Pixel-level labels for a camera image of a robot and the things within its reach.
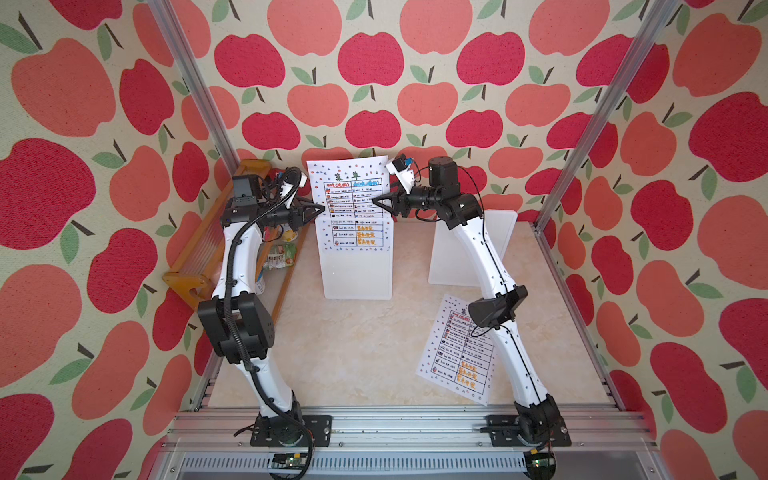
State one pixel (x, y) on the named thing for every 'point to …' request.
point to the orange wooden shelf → (197, 277)
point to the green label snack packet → (281, 255)
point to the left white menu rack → (356, 257)
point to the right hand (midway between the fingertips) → (378, 199)
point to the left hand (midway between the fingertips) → (323, 210)
